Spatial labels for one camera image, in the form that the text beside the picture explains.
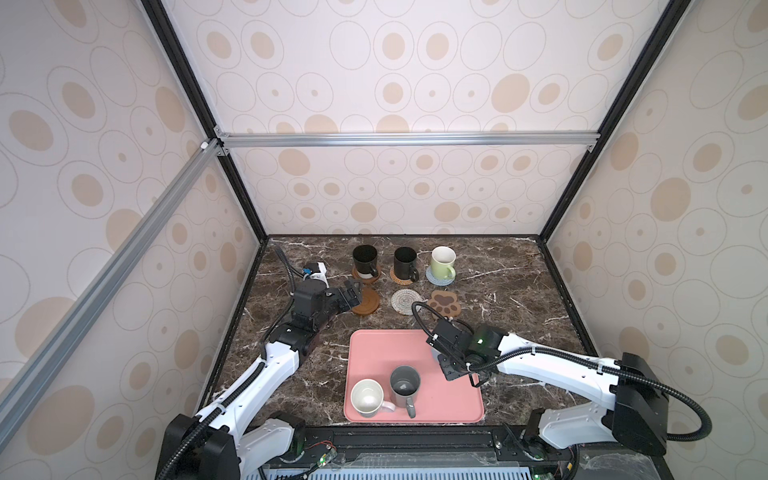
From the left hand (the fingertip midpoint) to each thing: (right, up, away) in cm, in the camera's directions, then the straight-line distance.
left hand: (357, 282), depth 80 cm
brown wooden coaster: (+2, -8, +20) cm, 22 cm away
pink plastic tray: (+4, -23, +11) cm, 25 cm away
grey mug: (+13, -27, +2) cm, 30 cm away
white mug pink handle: (+2, -32, +1) cm, 32 cm away
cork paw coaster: (+27, -8, +20) cm, 35 cm away
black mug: (0, +6, +21) cm, 22 cm away
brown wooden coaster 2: (0, -1, +27) cm, 27 cm away
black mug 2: (+14, +5, +22) cm, 26 cm away
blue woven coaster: (+26, -2, +26) cm, 37 cm away
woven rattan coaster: (+12, -1, +26) cm, 29 cm away
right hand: (+25, -22, +1) cm, 34 cm away
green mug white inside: (+26, +5, +20) cm, 34 cm away
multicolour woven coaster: (+13, -7, +21) cm, 25 cm away
